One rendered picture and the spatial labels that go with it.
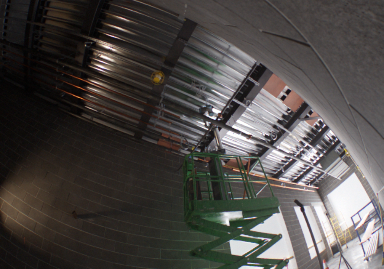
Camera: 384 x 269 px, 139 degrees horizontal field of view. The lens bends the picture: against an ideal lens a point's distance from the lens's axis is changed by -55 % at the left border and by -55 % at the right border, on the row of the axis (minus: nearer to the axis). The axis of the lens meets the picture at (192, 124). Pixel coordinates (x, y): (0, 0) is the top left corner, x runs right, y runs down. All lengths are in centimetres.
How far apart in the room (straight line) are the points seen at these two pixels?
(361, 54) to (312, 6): 7
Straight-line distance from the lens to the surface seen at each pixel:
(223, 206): 242
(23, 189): 352
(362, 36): 16
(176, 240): 332
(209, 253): 232
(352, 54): 20
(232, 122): 376
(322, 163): 701
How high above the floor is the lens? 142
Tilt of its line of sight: 52 degrees up
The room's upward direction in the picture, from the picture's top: 5 degrees counter-clockwise
